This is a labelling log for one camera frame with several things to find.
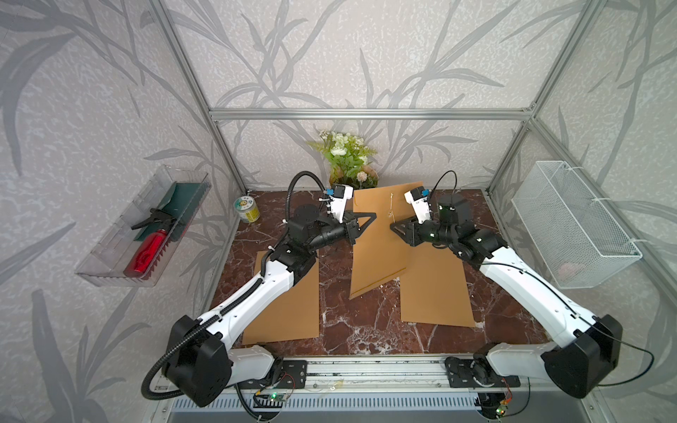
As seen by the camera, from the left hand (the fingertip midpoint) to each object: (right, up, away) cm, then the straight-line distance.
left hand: (375, 220), depth 67 cm
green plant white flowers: (-7, +22, +25) cm, 34 cm away
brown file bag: (-25, -32, +19) cm, 45 cm away
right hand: (+5, -1, +7) cm, 9 cm away
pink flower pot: (-1, +16, +34) cm, 37 cm away
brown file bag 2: (+2, -9, +4) cm, 10 cm away
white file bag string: (+4, +2, +4) cm, 6 cm away
